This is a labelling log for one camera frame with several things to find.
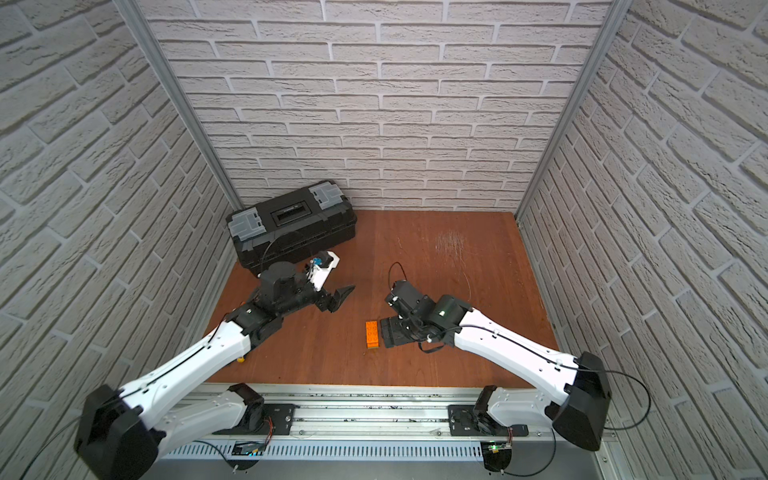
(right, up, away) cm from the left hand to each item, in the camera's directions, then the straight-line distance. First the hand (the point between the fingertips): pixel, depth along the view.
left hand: (346, 272), depth 77 cm
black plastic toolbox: (-21, +12, +16) cm, 30 cm away
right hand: (+14, -15, -2) cm, 21 cm away
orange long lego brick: (+6, -18, +6) cm, 20 cm away
